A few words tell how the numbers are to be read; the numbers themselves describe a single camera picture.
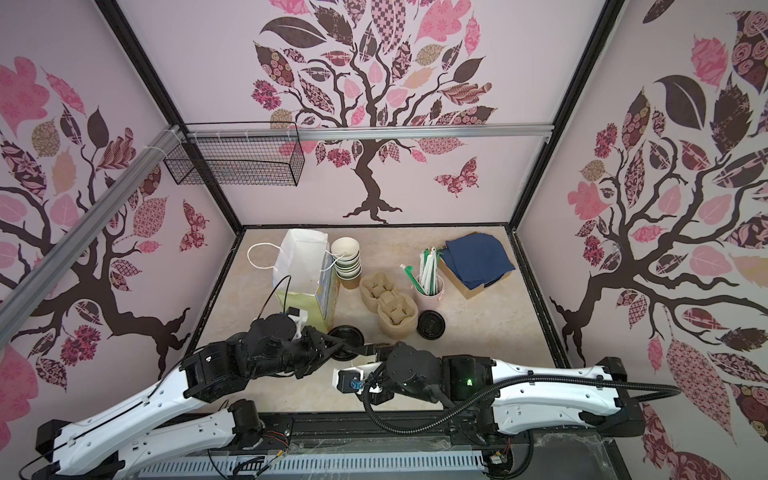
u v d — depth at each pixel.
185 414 0.46
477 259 1.03
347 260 0.86
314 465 0.70
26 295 0.51
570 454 0.71
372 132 0.95
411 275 0.86
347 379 0.47
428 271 0.90
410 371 0.43
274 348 0.49
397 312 0.87
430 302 0.92
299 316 0.65
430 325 0.91
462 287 0.97
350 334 0.65
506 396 0.43
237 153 0.95
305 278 1.02
